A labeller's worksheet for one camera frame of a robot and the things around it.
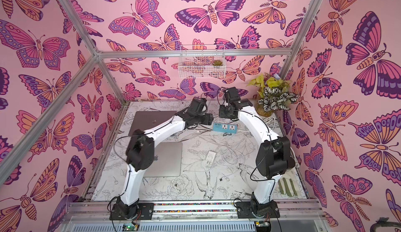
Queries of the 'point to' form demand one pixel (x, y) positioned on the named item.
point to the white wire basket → (202, 61)
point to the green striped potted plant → (273, 94)
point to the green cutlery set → (287, 188)
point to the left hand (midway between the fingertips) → (211, 116)
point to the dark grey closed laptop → (145, 120)
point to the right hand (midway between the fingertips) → (225, 111)
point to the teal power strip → (225, 128)
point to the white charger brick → (210, 157)
